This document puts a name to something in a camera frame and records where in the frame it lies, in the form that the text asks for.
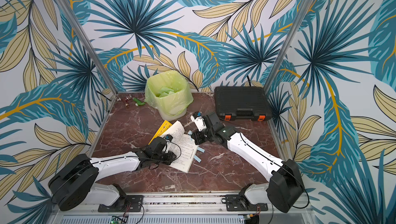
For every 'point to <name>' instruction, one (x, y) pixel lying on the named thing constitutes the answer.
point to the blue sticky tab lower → (197, 159)
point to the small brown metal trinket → (127, 105)
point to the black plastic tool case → (242, 103)
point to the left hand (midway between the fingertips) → (174, 158)
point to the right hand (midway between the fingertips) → (192, 134)
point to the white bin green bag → (168, 92)
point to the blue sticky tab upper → (190, 132)
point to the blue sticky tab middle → (200, 149)
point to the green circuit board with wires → (121, 219)
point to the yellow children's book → (185, 146)
